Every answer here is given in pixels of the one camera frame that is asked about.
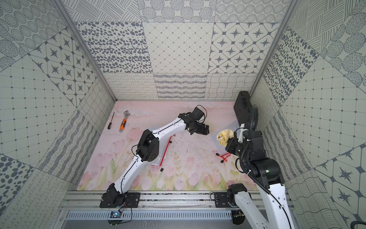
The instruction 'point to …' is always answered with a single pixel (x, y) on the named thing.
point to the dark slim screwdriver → (110, 124)
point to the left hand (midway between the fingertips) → (210, 134)
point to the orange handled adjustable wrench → (126, 113)
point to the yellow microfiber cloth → (223, 136)
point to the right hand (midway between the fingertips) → (228, 142)
